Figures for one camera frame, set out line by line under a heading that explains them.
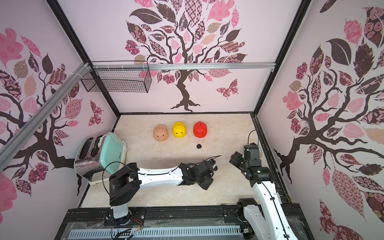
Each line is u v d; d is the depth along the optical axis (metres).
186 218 0.74
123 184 0.48
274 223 0.41
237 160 0.70
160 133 0.98
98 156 0.75
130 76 0.95
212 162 0.74
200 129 1.00
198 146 1.01
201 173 0.63
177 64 0.93
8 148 0.50
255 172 0.52
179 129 1.00
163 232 0.70
